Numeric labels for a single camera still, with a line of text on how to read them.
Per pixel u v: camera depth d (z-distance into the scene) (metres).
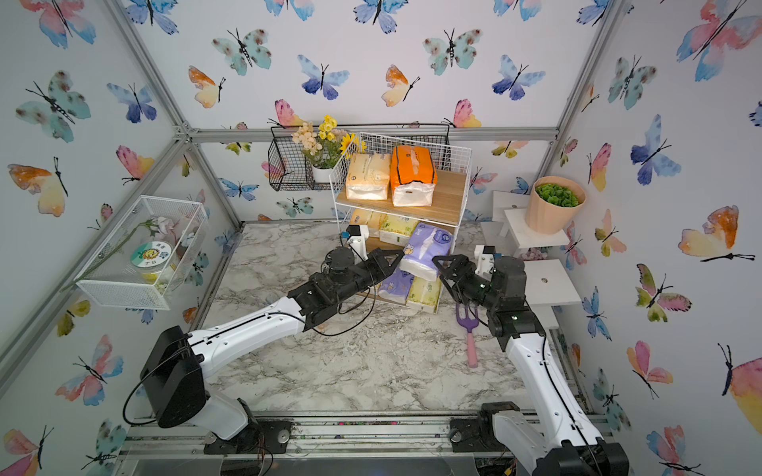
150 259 0.65
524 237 0.87
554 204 0.77
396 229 0.79
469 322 0.94
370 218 0.83
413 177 0.64
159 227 0.75
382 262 0.65
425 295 0.94
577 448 0.39
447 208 0.68
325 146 0.85
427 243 0.74
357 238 0.68
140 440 0.74
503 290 0.58
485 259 0.70
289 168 1.01
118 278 0.67
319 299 0.59
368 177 0.67
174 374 0.42
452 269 0.66
